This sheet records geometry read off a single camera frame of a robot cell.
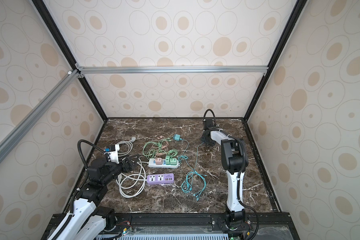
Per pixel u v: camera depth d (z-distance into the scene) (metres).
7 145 0.54
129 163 0.67
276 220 0.76
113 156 0.67
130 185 0.85
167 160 0.89
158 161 0.89
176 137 1.06
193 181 0.87
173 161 0.89
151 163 0.92
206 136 0.81
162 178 0.85
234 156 0.58
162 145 1.03
